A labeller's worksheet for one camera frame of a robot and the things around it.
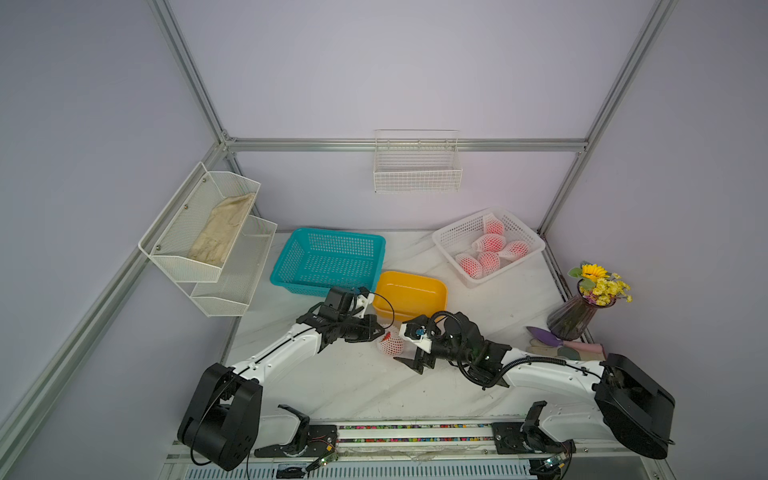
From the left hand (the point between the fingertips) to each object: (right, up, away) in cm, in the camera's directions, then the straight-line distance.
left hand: (382, 334), depth 83 cm
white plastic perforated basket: (+28, +29, +29) cm, 50 cm away
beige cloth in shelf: (-44, +30, -3) cm, 53 cm away
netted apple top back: (+42, +34, +30) cm, 62 cm away
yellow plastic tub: (+6, +8, +20) cm, 23 cm away
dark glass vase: (+56, +3, +4) cm, 56 cm away
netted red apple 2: (+30, +19, +17) cm, 39 cm away
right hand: (+6, 0, -3) cm, 7 cm away
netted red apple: (+3, -3, -1) cm, 5 cm away
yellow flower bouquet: (+55, +15, -9) cm, 58 cm away
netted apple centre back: (+39, +28, +24) cm, 54 cm away
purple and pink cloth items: (+51, -5, +7) cm, 51 cm away
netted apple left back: (+37, +20, +18) cm, 46 cm away
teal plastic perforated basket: (-26, +20, +28) cm, 43 cm away
